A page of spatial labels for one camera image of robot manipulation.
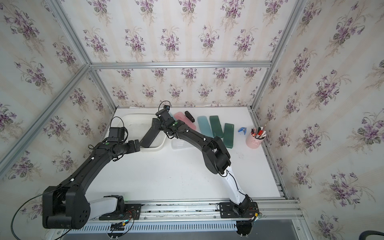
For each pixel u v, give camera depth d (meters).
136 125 1.08
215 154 0.55
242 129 1.04
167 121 0.70
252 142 0.91
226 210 0.73
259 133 0.91
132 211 0.73
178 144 0.98
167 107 0.82
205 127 1.08
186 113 1.14
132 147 0.77
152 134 1.02
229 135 1.02
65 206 0.40
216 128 1.07
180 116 1.14
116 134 0.66
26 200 0.36
